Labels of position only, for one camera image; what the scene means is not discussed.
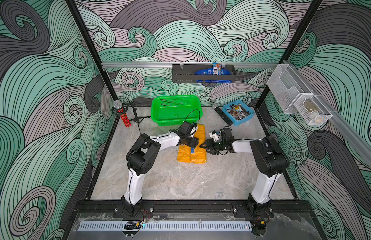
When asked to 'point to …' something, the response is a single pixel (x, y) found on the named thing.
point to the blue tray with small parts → (238, 111)
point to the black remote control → (224, 116)
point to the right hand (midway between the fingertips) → (203, 148)
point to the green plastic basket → (170, 110)
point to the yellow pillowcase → (185, 154)
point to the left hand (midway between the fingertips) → (194, 139)
